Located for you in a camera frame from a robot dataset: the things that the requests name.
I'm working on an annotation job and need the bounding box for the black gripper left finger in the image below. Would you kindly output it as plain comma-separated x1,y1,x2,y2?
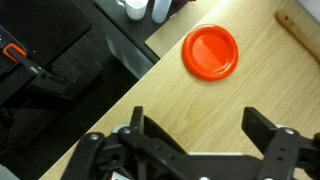
61,106,188,180

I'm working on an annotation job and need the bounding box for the orange plastic plate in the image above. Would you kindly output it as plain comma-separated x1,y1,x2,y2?
181,23,240,82

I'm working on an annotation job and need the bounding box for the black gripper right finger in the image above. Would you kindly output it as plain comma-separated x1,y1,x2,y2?
241,106,320,180

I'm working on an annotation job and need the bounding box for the black flat case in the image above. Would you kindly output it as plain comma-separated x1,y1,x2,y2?
0,0,93,106

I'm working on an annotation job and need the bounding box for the translucent plastic bottle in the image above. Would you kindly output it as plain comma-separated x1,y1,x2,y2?
151,0,173,24

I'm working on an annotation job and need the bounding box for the wooden utensil handle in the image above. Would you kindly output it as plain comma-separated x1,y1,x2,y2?
274,9,320,64

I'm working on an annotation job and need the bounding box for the white plastic cup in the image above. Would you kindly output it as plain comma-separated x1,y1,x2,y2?
124,0,149,21

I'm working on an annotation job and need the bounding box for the orange and black clamp tool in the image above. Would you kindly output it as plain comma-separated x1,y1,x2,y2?
2,42,76,86

